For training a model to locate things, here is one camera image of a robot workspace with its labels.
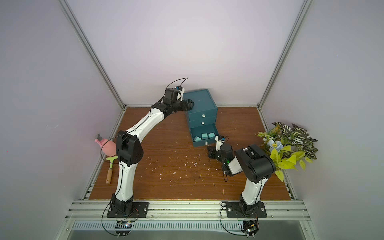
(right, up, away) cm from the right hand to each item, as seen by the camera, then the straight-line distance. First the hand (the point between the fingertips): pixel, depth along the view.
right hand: (208, 145), depth 94 cm
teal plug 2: (-2, +5, +5) cm, 8 cm away
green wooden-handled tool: (-58, -16, -9) cm, 61 cm away
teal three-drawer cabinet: (-3, +30, +1) cm, 30 cm away
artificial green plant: (+35, +4, -26) cm, 44 cm away
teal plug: (-7, +4, +4) cm, 9 cm away
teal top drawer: (-4, +20, -4) cm, 21 cm away
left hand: (-11, +27, -2) cm, 30 cm away
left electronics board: (-44, -35, -22) cm, 60 cm away
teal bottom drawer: (+1, +10, +10) cm, 14 cm away
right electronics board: (+18, -35, -24) cm, 47 cm away
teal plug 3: (+3, +6, +6) cm, 9 cm away
